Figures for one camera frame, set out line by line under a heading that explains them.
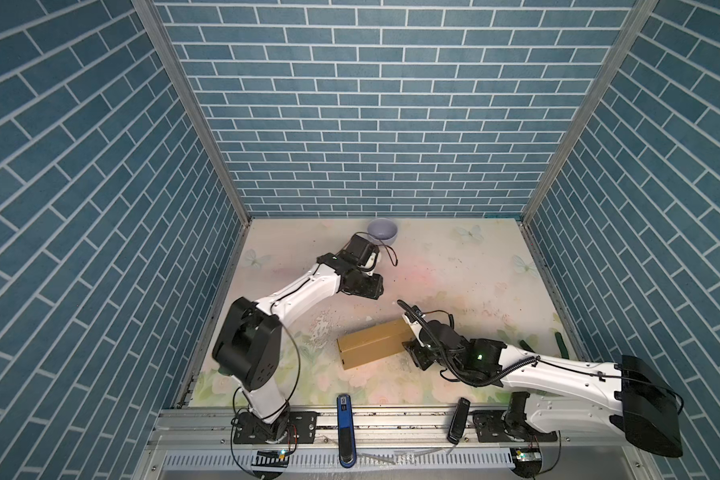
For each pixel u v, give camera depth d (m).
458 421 0.73
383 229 1.11
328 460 0.70
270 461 0.72
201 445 0.73
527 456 0.74
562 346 0.88
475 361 0.57
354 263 0.67
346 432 0.73
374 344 0.74
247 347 0.45
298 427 0.74
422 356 0.69
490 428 0.74
